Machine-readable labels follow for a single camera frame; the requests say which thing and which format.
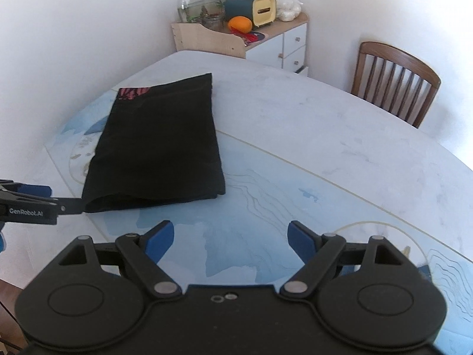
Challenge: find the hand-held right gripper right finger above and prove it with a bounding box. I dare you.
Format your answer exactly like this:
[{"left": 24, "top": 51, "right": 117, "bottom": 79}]
[{"left": 280, "top": 221, "right": 407, "bottom": 298}]

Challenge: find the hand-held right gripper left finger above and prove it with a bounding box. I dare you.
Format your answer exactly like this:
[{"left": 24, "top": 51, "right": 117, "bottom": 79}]
[{"left": 55, "top": 221, "right": 182, "bottom": 298}]

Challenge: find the teal yellow tissue box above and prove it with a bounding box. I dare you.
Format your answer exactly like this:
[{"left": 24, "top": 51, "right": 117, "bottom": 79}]
[{"left": 224, "top": 0, "right": 278, "bottom": 28}]

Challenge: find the glass fish bowl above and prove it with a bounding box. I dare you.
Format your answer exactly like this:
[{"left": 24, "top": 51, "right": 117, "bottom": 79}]
[{"left": 177, "top": 0, "right": 230, "bottom": 23}]

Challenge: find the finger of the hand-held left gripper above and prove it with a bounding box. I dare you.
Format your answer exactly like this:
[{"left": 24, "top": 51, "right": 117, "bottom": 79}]
[
  {"left": 55, "top": 197, "right": 87, "bottom": 216},
  {"left": 0, "top": 179, "right": 52, "bottom": 203}
]

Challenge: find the small metal plant pot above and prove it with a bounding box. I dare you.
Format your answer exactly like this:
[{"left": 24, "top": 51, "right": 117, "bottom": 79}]
[{"left": 201, "top": 9, "right": 225, "bottom": 30}]

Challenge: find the orange fruit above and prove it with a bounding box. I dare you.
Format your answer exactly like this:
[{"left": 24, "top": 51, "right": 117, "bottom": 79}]
[{"left": 226, "top": 16, "right": 254, "bottom": 34}]

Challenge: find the brown wooden chair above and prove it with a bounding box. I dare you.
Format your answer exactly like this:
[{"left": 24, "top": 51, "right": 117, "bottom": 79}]
[{"left": 350, "top": 41, "right": 442, "bottom": 129}]

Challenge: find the white plastic bag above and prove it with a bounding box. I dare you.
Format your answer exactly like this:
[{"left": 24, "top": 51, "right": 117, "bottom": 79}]
[{"left": 275, "top": 0, "right": 304, "bottom": 22}]

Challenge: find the small white drawer cabinet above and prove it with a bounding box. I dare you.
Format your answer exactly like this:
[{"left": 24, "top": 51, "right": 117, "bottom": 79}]
[{"left": 171, "top": 11, "right": 309, "bottom": 78}]

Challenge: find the red blue mat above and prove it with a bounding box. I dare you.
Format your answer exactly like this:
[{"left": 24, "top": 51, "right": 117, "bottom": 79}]
[{"left": 236, "top": 30, "right": 267, "bottom": 47}]

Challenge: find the black sweatshirt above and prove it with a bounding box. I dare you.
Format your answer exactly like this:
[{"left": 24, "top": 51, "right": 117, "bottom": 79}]
[{"left": 81, "top": 73, "right": 227, "bottom": 214}]

